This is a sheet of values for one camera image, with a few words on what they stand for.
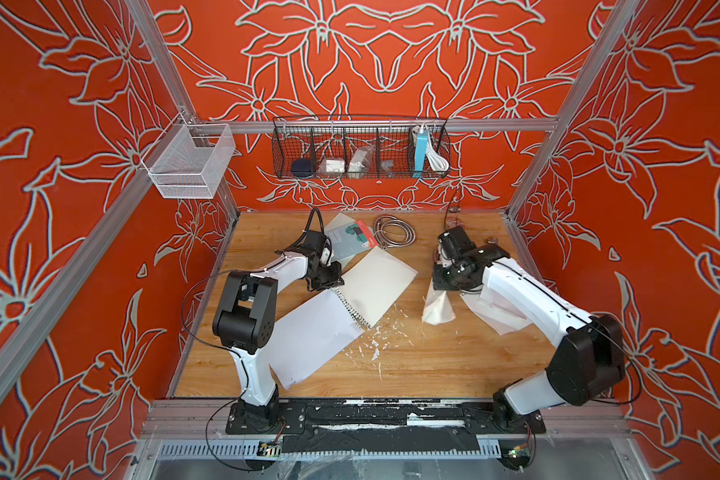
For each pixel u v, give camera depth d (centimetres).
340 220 119
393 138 95
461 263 60
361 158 92
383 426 73
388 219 114
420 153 87
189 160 93
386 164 98
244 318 51
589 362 42
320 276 82
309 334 81
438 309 79
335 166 87
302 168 98
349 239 111
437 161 90
